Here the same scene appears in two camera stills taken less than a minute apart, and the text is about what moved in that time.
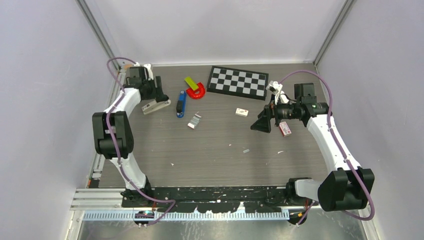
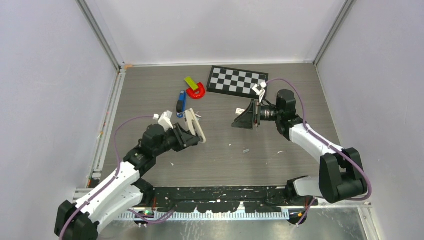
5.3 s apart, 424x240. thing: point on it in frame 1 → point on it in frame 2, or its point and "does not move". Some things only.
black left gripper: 153,95 → 184,139
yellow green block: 191,83 does not move
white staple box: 241,112 does not move
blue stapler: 180,104 does not move
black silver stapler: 156,104 → 191,123
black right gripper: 263,123 → 250,117
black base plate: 214,199 does not move
